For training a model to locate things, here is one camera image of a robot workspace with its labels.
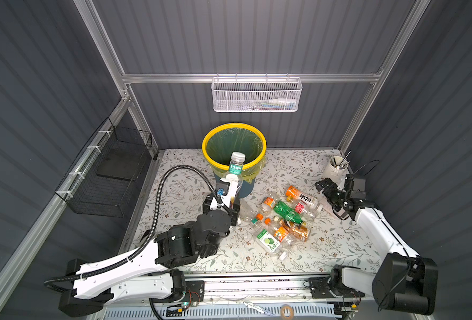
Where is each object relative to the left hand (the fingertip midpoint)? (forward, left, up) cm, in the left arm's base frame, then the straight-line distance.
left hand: (229, 193), depth 61 cm
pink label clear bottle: (+9, -37, -32) cm, 50 cm away
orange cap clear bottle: (+2, -12, -31) cm, 33 cm away
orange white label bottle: (+17, -31, -29) cm, 46 cm away
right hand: (+12, -41, -20) cm, 47 cm away
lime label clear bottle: (-5, -15, -31) cm, 35 cm away
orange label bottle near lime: (-4, -22, -30) cm, 38 cm away
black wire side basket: (+12, +48, -7) cm, 50 cm away
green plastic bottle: (+9, -26, -32) cm, 42 cm away
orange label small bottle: (+12, -17, -29) cm, 36 cm away
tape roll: (-29, -19, -35) cm, 49 cm away
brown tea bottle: (-2, -29, -28) cm, 41 cm away
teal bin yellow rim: (+37, +3, -11) cm, 39 cm away
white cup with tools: (+26, -53, -23) cm, 63 cm away
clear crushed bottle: (+11, -8, -35) cm, 38 cm away
